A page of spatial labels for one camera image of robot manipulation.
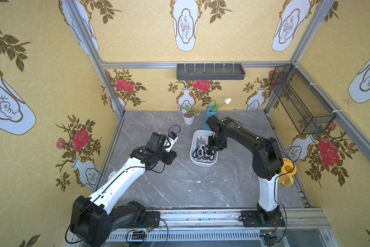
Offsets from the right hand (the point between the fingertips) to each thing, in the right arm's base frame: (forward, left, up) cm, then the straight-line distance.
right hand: (209, 150), depth 92 cm
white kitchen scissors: (-1, +5, -2) cm, 5 cm away
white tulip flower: (+22, -10, +20) cm, 31 cm away
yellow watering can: (-12, -41, +3) cm, 43 cm away
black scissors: (0, -1, 0) cm, 1 cm away
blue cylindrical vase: (+19, +1, +12) cm, 22 cm away
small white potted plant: (+28, +14, +1) cm, 31 cm away
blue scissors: (0, +9, -5) cm, 10 cm away
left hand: (-7, +21, +9) cm, 24 cm away
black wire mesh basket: (+6, -46, +27) cm, 53 cm away
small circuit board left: (-41, +30, -4) cm, 51 cm away
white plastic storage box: (+14, +2, -3) cm, 14 cm away
